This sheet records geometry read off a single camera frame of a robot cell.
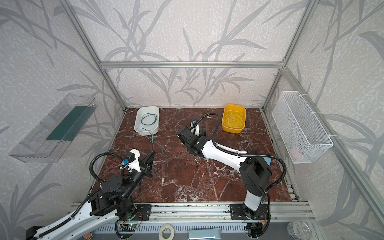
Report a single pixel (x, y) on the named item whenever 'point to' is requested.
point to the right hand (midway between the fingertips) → (193, 129)
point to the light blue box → (203, 234)
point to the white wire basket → (301, 135)
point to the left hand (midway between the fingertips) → (157, 149)
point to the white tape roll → (172, 233)
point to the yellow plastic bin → (228, 107)
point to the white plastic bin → (147, 118)
